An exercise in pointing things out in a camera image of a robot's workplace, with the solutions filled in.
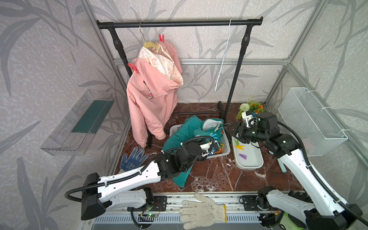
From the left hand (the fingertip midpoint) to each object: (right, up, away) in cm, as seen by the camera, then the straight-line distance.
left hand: (204, 140), depth 69 cm
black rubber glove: (+31, -19, -25) cm, 44 cm away
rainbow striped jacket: (+12, -10, +20) cm, 25 cm away
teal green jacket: (-5, +5, +17) cm, 19 cm away
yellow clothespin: (+26, -9, +24) cm, 36 cm away
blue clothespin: (+5, +2, +1) cm, 5 cm away
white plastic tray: (+29, -14, +20) cm, 38 cm away
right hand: (+10, +5, -1) cm, 12 cm away
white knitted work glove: (0, -37, +1) cm, 37 cm away
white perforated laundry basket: (-18, +3, +23) cm, 30 cm away
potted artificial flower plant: (+36, +18, +29) cm, 49 cm away
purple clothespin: (+26, -14, +20) cm, 36 cm away
